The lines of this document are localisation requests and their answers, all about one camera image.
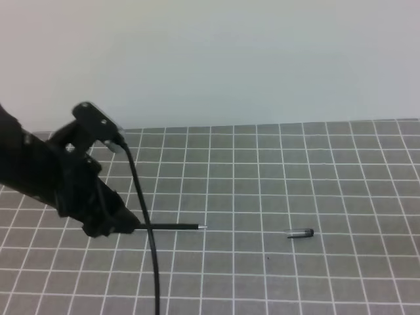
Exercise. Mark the grey grid tablecloth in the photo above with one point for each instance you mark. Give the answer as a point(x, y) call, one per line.
point(356, 184)

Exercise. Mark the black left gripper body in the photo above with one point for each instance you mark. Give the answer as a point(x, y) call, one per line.
point(79, 194)

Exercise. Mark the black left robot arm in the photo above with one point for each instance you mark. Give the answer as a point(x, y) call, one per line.
point(27, 165)

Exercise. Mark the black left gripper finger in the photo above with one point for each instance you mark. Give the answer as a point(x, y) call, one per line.
point(97, 228)
point(123, 221)

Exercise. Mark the clear pen cap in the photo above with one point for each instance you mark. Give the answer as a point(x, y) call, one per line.
point(299, 233)

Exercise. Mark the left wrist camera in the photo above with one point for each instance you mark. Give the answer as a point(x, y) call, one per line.
point(100, 126)

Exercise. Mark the black pen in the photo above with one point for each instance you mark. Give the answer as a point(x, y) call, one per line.
point(177, 226)

